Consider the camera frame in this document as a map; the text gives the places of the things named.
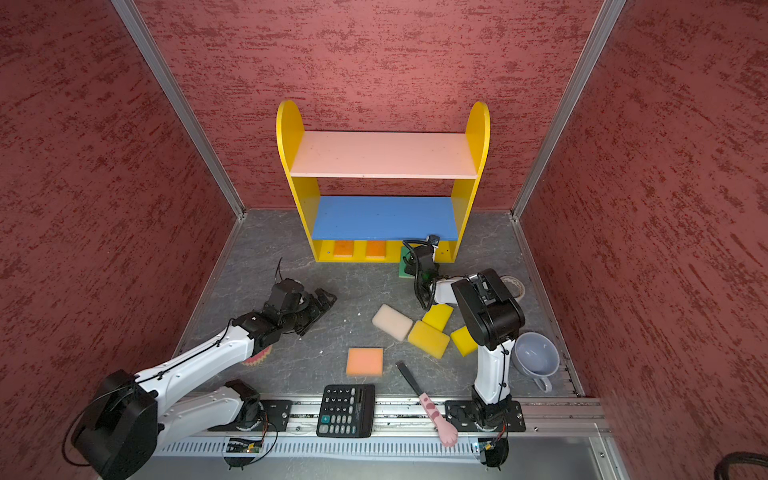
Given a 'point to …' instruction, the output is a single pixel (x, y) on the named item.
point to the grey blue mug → (536, 356)
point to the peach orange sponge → (365, 362)
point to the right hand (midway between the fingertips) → (414, 260)
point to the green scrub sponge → (402, 264)
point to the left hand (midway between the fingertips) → (329, 312)
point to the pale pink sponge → (393, 321)
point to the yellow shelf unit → (373, 229)
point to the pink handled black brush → (447, 432)
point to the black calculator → (346, 410)
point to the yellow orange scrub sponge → (344, 248)
